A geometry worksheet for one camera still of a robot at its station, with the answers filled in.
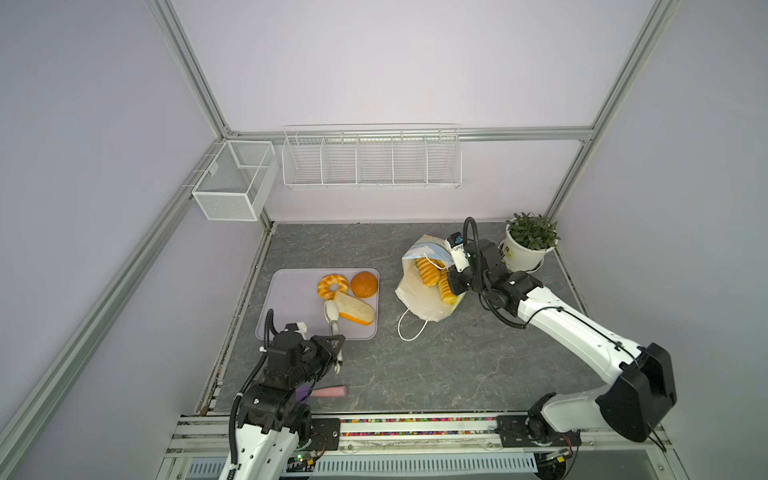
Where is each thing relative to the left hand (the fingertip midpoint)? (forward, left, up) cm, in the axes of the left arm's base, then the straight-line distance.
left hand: (346, 343), depth 75 cm
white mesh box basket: (+53, +36, +12) cm, 65 cm away
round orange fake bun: (+23, -4, -9) cm, 25 cm away
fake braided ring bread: (+28, +8, -12) cm, 31 cm away
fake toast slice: (+14, -1, -7) cm, 15 cm away
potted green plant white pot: (+29, -56, +3) cm, 63 cm away
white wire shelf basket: (+57, -9, +17) cm, 60 cm away
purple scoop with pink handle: (-8, +5, -13) cm, 16 cm away
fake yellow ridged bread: (+25, -25, -5) cm, 36 cm away
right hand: (+17, -30, +6) cm, 35 cm away
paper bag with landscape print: (+21, -24, -10) cm, 33 cm away
